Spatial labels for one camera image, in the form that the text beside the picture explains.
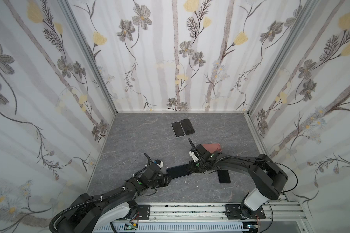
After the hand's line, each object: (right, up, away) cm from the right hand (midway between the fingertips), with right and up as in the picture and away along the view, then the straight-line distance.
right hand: (184, 166), depth 86 cm
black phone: (-4, +22, +22) cm, 31 cm away
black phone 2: (+24, -6, 0) cm, 24 cm away
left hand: (-10, -5, -2) cm, 11 cm away
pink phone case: (+20, +9, +13) cm, 25 cm away
